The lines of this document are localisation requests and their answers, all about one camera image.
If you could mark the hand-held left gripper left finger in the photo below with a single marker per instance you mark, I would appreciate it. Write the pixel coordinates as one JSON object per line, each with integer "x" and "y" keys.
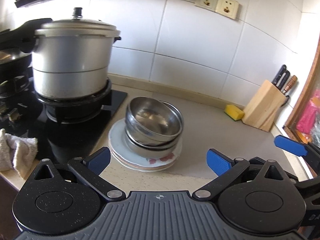
{"x": 100, "y": 160}

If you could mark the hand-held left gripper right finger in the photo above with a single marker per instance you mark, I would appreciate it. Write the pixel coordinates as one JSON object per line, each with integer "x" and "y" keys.
{"x": 217, "y": 162}

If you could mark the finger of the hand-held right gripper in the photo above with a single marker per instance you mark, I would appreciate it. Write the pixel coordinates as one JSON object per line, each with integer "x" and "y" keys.
{"x": 290, "y": 145}

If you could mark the white plate red flower print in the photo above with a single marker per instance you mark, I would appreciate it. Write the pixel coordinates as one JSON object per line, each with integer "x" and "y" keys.
{"x": 117, "y": 140}

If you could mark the white plate colourful flower print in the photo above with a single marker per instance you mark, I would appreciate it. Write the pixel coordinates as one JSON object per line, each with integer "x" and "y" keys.
{"x": 140, "y": 167}

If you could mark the white plate small pink flower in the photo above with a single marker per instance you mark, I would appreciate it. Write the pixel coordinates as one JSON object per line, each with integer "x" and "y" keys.
{"x": 150, "y": 170}

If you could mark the medium steel bowl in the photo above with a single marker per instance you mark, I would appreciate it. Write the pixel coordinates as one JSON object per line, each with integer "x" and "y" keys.
{"x": 150, "y": 147}

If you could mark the large steel bowl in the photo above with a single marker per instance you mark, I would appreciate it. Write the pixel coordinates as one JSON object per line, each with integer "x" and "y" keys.
{"x": 150, "y": 120}
{"x": 178, "y": 112}

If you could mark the orange plastic bag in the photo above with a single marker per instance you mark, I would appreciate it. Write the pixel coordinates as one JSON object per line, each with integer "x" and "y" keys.
{"x": 306, "y": 137}

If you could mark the pink plastic bag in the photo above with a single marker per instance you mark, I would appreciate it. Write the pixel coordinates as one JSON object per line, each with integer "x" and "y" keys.
{"x": 308, "y": 117}

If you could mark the black gas stove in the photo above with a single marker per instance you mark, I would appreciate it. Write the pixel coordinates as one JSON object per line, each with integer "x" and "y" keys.
{"x": 75, "y": 135}

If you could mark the wooden knife block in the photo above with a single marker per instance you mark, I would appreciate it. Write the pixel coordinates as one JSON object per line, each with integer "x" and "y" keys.
{"x": 262, "y": 107}

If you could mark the yellow sponge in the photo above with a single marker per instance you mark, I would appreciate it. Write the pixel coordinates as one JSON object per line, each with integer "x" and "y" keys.
{"x": 233, "y": 112}

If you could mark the white towel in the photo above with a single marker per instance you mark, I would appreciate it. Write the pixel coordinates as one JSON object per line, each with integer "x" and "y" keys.
{"x": 17, "y": 150}

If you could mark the silver pressure cooker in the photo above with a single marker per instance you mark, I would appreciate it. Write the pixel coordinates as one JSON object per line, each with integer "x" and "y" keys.
{"x": 70, "y": 62}

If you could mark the black frying pan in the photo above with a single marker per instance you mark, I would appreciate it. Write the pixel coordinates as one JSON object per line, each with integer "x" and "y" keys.
{"x": 12, "y": 60}

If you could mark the wooden window frame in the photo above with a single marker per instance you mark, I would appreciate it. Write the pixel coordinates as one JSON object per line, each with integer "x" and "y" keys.
{"x": 300, "y": 100}

